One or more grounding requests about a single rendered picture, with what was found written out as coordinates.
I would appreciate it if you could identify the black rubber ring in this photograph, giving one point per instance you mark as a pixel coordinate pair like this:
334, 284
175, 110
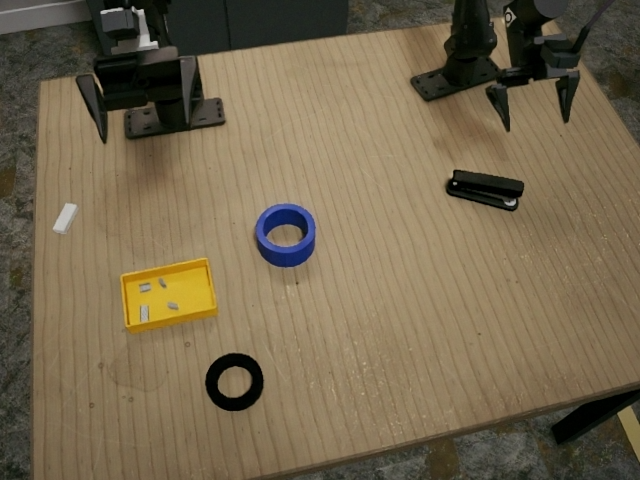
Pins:
234, 360

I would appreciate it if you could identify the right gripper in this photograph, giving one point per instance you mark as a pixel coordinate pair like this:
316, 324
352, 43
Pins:
123, 88

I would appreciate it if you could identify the black stapler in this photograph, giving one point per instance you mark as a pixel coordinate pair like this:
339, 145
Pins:
495, 191

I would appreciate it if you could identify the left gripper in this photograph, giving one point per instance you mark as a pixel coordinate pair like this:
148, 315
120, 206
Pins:
525, 48

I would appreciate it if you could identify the blue plastic ring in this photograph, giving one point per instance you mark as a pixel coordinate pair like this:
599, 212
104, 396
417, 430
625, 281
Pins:
282, 214

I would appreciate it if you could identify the yellow rectangular tray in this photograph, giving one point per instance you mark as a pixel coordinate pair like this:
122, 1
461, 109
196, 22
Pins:
188, 286

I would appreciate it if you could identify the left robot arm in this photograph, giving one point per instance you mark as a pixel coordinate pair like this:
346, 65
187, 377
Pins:
473, 36

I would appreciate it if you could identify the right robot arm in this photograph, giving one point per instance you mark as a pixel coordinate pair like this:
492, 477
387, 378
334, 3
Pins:
124, 25

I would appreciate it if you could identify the white rectangular block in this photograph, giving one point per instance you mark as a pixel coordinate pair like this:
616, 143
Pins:
65, 219

